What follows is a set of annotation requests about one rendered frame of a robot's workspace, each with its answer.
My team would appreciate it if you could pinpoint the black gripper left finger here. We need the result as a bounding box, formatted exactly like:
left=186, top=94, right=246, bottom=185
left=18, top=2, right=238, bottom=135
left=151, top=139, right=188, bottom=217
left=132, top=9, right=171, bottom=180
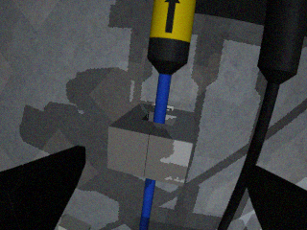
left=0, top=146, right=87, bottom=230

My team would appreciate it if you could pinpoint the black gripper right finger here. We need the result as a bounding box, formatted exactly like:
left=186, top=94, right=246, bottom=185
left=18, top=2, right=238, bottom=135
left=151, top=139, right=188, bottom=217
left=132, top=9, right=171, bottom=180
left=245, top=165, right=307, bottom=230

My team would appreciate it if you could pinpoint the dark grey rectangular panel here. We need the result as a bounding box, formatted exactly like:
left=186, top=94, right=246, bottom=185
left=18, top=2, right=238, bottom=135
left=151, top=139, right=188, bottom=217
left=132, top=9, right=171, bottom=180
left=131, top=0, right=307, bottom=230

